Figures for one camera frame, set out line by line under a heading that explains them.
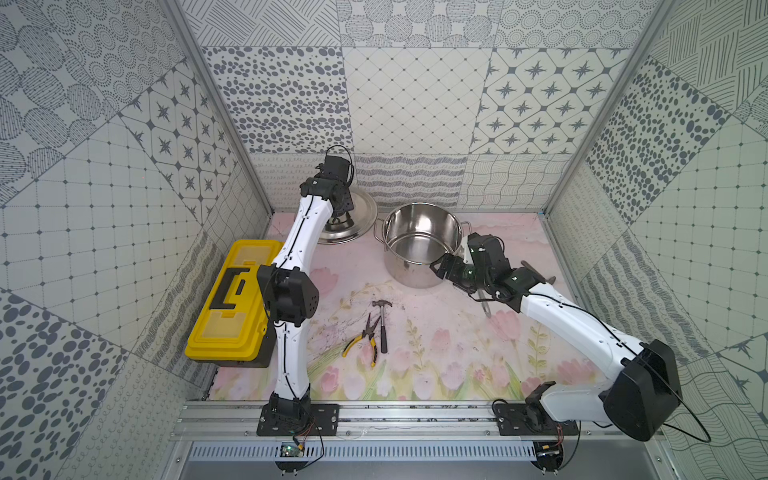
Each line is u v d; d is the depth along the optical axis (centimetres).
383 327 90
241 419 75
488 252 60
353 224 90
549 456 73
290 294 55
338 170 70
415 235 106
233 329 72
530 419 65
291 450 71
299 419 66
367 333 88
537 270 104
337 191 65
